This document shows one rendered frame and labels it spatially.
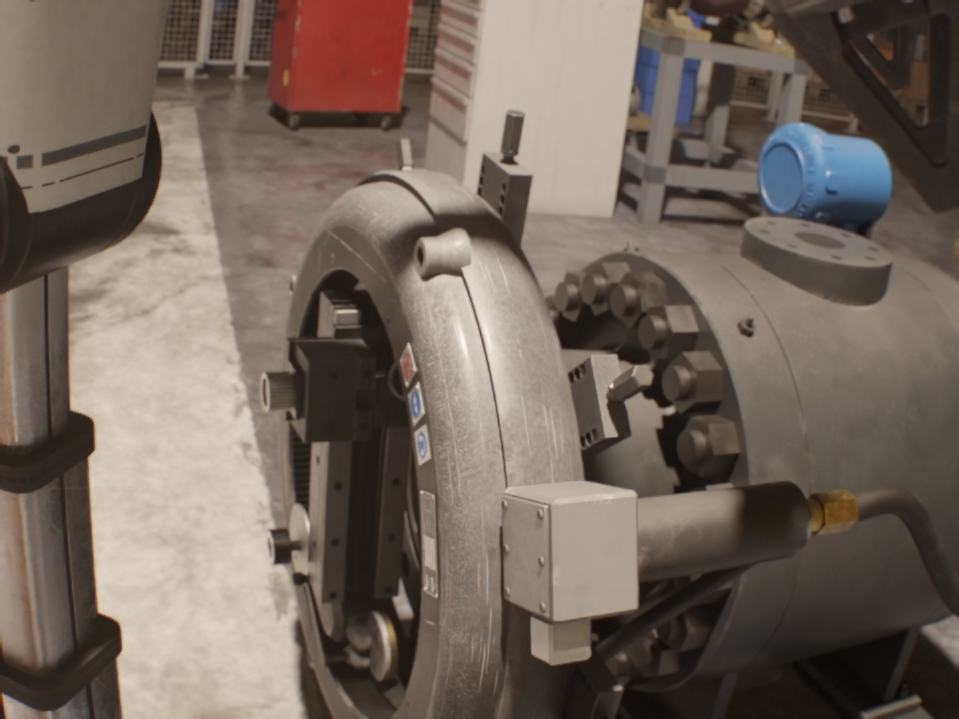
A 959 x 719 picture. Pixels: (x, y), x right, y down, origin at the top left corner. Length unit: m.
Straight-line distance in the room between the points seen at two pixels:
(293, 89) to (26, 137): 5.80
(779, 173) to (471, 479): 0.90
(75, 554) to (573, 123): 4.43
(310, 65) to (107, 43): 5.75
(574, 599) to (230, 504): 1.68
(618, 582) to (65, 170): 0.55
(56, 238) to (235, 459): 1.97
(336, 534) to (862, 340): 0.68
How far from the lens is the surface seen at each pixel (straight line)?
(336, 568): 1.42
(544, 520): 0.93
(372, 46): 6.63
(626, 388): 1.00
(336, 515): 1.38
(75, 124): 0.78
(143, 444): 2.80
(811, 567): 1.35
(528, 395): 1.04
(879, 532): 1.41
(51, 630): 0.97
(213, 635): 2.13
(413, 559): 1.53
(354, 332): 1.28
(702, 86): 9.46
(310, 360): 1.21
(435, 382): 1.06
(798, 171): 1.73
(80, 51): 0.77
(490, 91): 5.06
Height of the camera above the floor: 1.26
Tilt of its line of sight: 21 degrees down
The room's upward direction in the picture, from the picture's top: 7 degrees clockwise
